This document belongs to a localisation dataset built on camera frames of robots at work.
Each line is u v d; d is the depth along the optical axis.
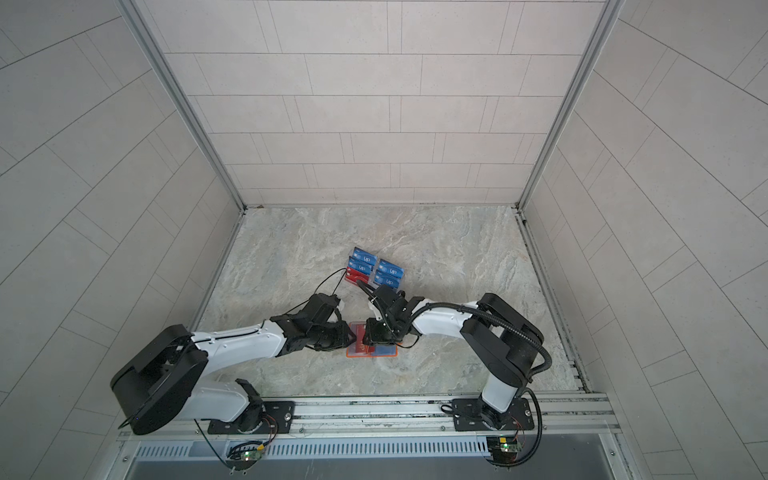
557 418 0.72
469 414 0.71
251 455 0.65
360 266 0.91
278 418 0.71
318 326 0.69
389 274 0.89
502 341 0.45
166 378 0.41
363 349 0.81
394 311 0.68
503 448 0.68
